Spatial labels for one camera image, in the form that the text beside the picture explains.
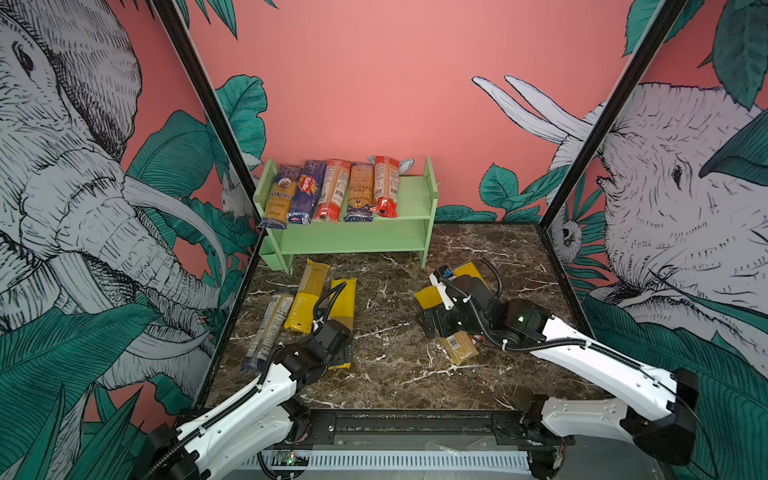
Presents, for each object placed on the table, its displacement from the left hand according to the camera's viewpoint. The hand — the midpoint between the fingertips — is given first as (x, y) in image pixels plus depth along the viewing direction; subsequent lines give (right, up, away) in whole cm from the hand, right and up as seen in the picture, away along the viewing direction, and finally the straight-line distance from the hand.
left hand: (335, 341), depth 83 cm
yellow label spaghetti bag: (-12, +6, +7) cm, 15 cm away
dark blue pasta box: (-8, +43, +3) cm, 44 cm away
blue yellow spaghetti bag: (-16, +42, +3) cm, 45 cm away
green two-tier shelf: (+22, +32, +21) cm, 44 cm away
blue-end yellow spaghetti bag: (+7, +43, +4) cm, 44 cm away
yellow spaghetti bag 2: (+44, +19, +24) cm, 54 cm away
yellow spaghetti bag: (+36, -2, +3) cm, 36 cm away
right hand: (+25, +12, -12) cm, 30 cm away
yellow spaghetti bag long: (+1, +7, +10) cm, 13 cm away
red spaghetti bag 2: (+15, +45, +5) cm, 48 cm away
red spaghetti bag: (-1, +44, +3) cm, 44 cm away
